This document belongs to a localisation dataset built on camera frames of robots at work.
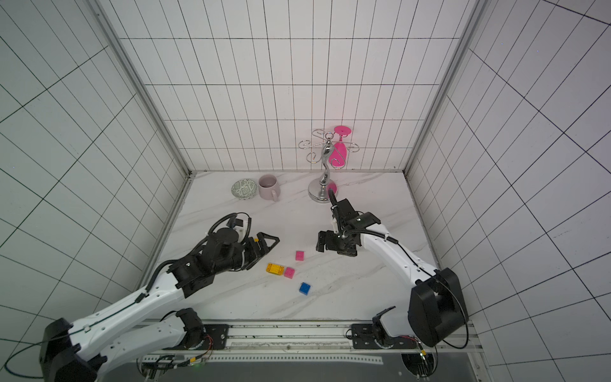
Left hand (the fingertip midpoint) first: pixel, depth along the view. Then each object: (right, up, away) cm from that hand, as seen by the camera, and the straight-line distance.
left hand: (269, 250), depth 74 cm
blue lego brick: (+11, -15, +7) cm, 20 cm away
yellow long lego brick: (0, -10, +11) cm, 15 cm away
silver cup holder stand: (+18, +19, +37) cm, 45 cm away
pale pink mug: (-5, +20, +30) cm, 36 cm away
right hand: (+19, 0, +9) cm, 21 cm away
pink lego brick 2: (+6, -11, +11) cm, 17 cm away
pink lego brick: (+9, -6, +16) cm, 20 cm away
